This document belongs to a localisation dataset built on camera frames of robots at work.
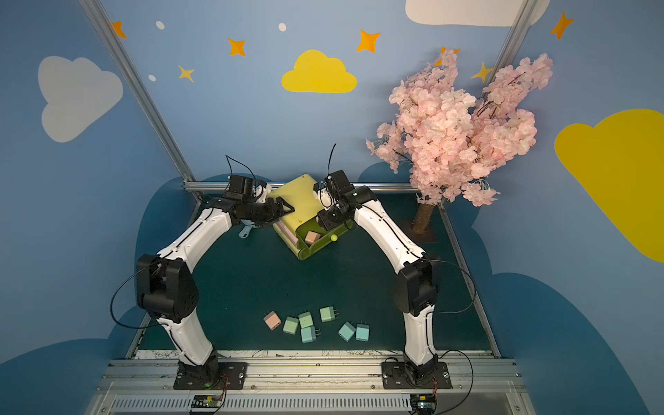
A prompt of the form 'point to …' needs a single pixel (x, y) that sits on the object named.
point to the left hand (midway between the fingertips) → (287, 210)
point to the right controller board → (423, 404)
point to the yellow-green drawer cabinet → (297, 191)
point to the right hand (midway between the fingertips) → (329, 217)
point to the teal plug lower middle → (309, 334)
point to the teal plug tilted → (347, 331)
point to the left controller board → (206, 401)
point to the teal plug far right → (362, 332)
